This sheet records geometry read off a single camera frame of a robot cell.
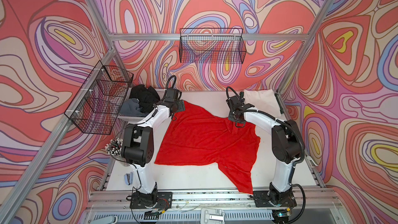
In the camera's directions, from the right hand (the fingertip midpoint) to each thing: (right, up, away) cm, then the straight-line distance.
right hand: (237, 119), depth 97 cm
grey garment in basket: (-68, +8, +1) cm, 68 cm away
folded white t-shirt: (+23, +13, +13) cm, 29 cm away
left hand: (-37, +10, 0) cm, 38 cm away
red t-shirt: (-28, -10, -1) cm, 30 cm away
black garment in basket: (-59, +15, +7) cm, 62 cm away
